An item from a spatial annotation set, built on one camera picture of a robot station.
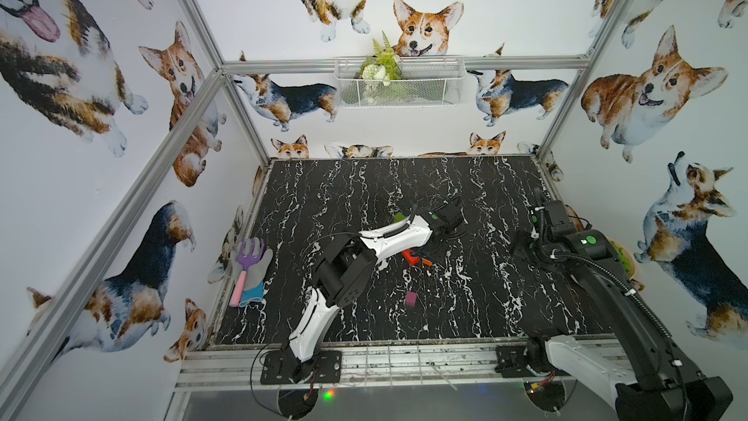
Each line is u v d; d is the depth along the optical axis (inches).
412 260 35.6
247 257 36.4
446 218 28.7
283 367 24.7
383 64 32.6
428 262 33.1
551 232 22.3
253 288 34.5
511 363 28.9
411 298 33.2
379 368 29.4
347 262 22.2
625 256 32.1
